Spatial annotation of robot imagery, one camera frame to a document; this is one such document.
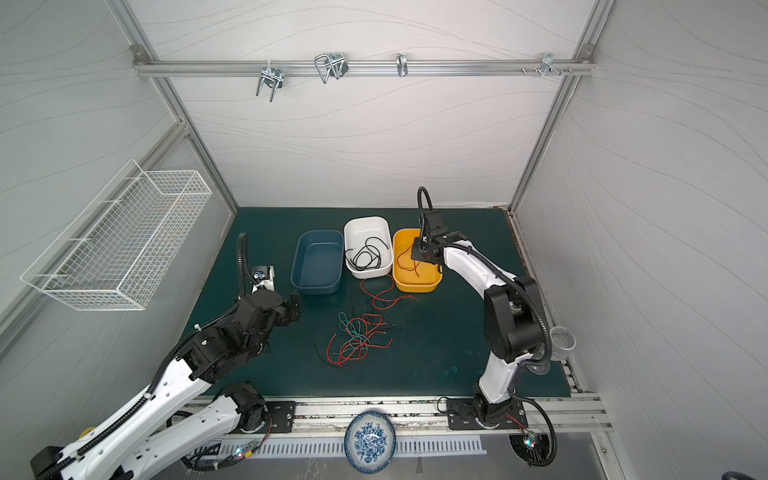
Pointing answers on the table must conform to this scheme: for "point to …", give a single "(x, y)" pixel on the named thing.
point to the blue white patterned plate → (369, 441)
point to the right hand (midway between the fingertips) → (426, 243)
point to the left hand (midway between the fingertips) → (284, 289)
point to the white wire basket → (115, 253)
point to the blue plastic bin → (317, 263)
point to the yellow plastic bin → (412, 275)
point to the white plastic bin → (356, 231)
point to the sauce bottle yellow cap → (86, 431)
